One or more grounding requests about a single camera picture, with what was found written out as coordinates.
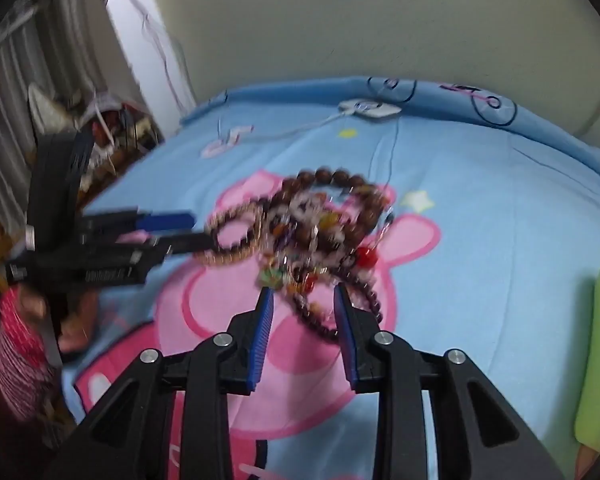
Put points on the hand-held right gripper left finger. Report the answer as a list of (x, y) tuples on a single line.
[(261, 345)]

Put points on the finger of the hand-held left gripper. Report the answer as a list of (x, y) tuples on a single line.
[(180, 246), (165, 220)]

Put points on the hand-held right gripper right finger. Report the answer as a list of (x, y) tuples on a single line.
[(345, 345)]

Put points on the person's left forearm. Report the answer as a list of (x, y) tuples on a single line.
[(17, 360)]

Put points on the person's left hand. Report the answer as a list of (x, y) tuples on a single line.
[(80, 322)]

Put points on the bedside clutter heap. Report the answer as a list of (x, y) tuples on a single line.
[(122, 130)]

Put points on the blue cartoon printed blanket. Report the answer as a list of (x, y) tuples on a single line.
[(480, 260)]

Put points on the grey curtain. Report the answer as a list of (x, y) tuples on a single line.
[(55, 35)]

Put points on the white charger box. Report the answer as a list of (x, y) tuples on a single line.
[(370, 109)]

